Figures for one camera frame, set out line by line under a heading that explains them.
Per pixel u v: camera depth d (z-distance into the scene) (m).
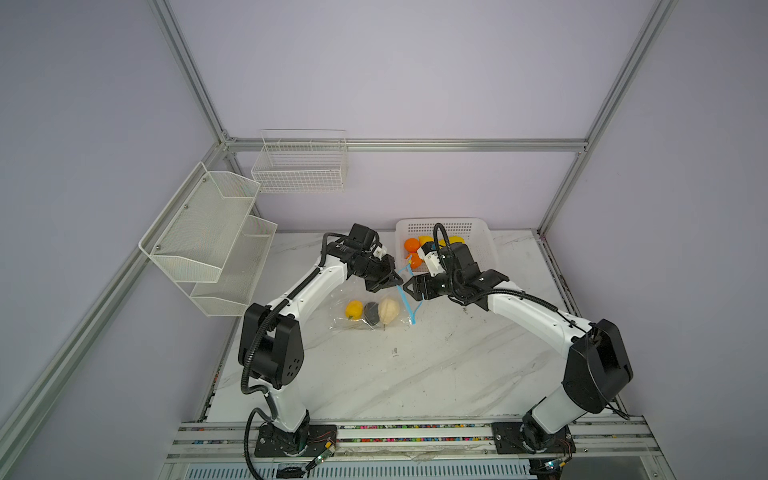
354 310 0.92
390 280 0.76
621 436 0.76
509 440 0.73
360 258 0.70
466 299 0.61
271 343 0.47
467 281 0.64
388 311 0.87
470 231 1.14
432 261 0.76
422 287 0.73
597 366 0.44
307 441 0.73
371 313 0.91
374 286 0.78
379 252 0.82
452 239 1.15
